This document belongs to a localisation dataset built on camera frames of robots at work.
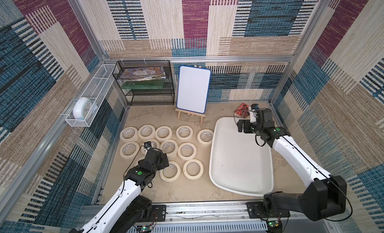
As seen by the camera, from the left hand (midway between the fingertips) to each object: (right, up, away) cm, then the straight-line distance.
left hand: (158, 158), depth 82 cm
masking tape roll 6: (-21, +2, +12) cm, 24 cm away
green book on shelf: (-13, +44, +17) cm, 49 cm away
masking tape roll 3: (-1, +12, +20) cm, 24 cm away
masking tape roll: (-25, +11, +22) cm, 35 cm away
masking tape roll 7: (-5, +5, +13) cm, 14 cm away
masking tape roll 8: (+4, +3, +14) cm, 15 cm away
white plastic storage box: (+45, -4, +6) cm, 45 cm away
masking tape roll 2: (-14, +12, +22) cm, 29 cm away
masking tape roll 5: (+27, +9, +20) cm, 35 cm away
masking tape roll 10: (+19, -8, +8) cm, 22 cm away
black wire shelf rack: (-23, +38, +37) cm, 58 cm away
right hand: (+48, +20, +2) cm, 52 cm away
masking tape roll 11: (+6, -9, +4) cm, 12 cm away
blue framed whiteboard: (+19, +40, +15) cm, 47 cm away
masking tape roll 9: (+15, +1, +13) cm, 20 cm away
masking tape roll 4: (+13, +12, +20) cm, 27 cm away
